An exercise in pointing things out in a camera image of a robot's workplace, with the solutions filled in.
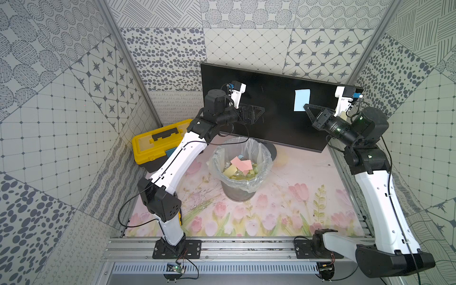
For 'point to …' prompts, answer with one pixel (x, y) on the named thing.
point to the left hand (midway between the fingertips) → (254, 102)
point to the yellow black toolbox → (149, 148)
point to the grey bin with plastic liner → (236, 186)
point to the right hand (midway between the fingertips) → (302, 108)
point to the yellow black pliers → (180, 217)
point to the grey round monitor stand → (272, 148)
